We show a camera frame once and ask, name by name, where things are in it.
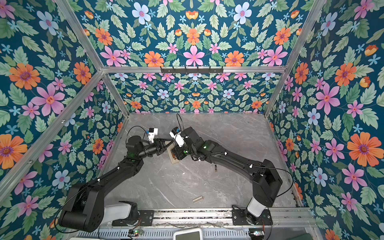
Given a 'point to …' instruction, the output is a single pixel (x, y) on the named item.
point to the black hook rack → (191, 70)
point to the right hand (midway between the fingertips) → (173, 148)
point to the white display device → (190, 234)
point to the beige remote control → (172, 154)
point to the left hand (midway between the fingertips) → (173, 139)
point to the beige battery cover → (197, 199)
